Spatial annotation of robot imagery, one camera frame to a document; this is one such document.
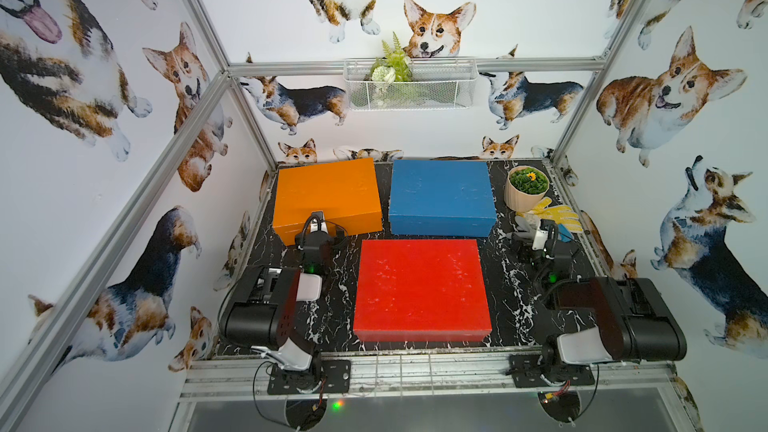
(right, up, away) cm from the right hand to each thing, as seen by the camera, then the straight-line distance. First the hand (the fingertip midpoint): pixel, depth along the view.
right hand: (529, 231), depth 92 cm
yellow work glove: (+15, +4, +12) cm, 20 cm away
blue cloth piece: (+14, -2, +5) cm, 15 cm away
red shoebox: (-35, -14, -12) cm, 40 cm away
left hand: (-64, +2, +2) cm, 64 cm away
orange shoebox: (-57, +12, +6) cm, 59 cm away
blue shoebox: (-27, +10, +3) cm, 29 cm away
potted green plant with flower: (+2, +14, +8) cm, 16 cm away
